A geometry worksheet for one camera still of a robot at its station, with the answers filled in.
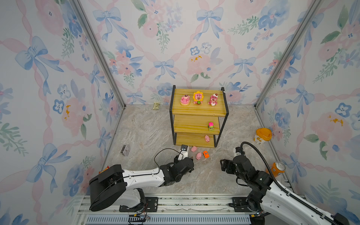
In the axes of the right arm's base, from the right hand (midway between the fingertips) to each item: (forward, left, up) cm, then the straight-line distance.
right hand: (225, 161), depth 83 cm
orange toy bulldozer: (+7, +10, -4) cm, 13 cm away
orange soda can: (-5, -26, +4) cm, 27 cm away
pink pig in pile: (+6, +15, -5) cm, 17 cm away
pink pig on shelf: (+18, +9, -4) cm, 20 cm away
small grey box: (+7, +62, -1) cm, 62 cm away
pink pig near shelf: (+10, +18, -4) cm, 21 cm away
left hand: (+2, +21, +3) cm, 21 cm away
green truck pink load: (+16, +9, +13) cm, 22 cm away
